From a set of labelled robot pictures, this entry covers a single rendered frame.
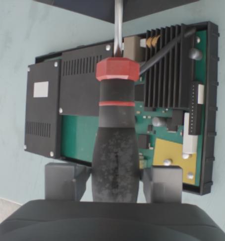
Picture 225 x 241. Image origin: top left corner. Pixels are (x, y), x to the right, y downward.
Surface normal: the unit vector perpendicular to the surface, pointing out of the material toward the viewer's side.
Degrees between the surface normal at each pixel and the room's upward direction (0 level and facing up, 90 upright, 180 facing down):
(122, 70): 46
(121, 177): 59
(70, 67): 0
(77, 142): 0
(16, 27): 0
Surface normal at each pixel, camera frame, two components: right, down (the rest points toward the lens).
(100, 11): 0.56, 0.54
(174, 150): -0.73, -0.02
